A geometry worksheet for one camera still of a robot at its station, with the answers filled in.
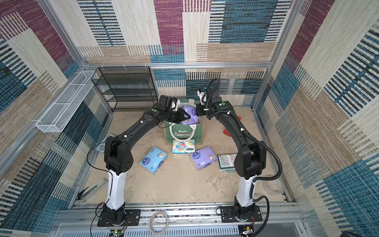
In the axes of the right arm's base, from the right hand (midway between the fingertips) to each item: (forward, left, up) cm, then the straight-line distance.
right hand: (200, 110), depth 88 cm
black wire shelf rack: (+28, +52, -4) cm, 59 cm away
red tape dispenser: (0, -19, -23) cm, 30 cm away
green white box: (-24, -14, -18) cm, 33 cm away
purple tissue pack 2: (-21, -2, -17) cm, 28 cm away
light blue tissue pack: (-23, +28, -18) cm, 40 cm away
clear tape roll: (-36, -39, -25) cm, 59 cm away
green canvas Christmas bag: (-9, +15, -9) cm, 19 cm away
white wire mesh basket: (-11, +69, +11) cm, 71 cm away
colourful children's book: (-12, +64, -20) cm, 68 cm away
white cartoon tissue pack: (-15, +10, -17) cm, 25 cm away
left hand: (-2, +5, -3) cm, 7 cm away
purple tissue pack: (+1, +4, -2) cm, 5 cm away
